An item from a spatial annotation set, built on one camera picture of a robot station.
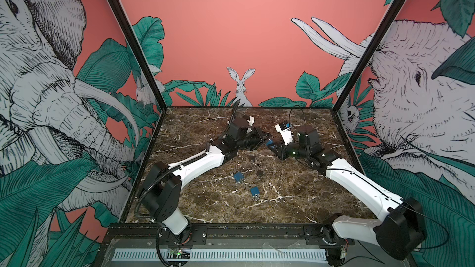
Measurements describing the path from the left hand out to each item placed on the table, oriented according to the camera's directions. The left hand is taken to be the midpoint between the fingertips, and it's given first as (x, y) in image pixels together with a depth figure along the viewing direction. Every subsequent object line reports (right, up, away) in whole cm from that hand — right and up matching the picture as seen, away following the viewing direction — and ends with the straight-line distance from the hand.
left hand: (275, 133), depth 75 cm
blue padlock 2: (-16, -22, +15) cm, 31 cm away
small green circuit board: (-39, -45, -6) cm, 60 cm away
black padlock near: (-5, -21, +17) cm, 28 cm away
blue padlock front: (-8, -28, +11) cm, 31 cm away
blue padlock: (-2, -4, +2) cm, 5 cm away
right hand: (-2, -5, +2) cm, 5 cm away
